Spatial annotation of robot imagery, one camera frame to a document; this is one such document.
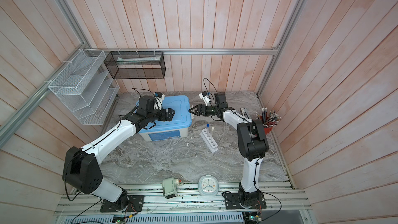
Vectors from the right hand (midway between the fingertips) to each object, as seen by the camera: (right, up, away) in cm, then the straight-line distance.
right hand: (193, 111), depth 91 cm
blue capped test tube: (+9, -8, -8) cm, 14 cm away
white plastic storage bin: (-16, -14, -3) cm, 22 cm away
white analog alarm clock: (+8, -37, -15) cm, 41 cm away
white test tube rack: (+11, -20, -2) cm, 22 cm away
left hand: (-14, -1, -6) cm, 15 cm away
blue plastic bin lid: (-6, -4, -7) cm, 10 cm away
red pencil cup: (+43, -5, -6) cm, 44 cm away
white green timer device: (-11, -37, -18) cm, 42 cm away
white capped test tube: (+11, -9, -9) cm, 17 cm away
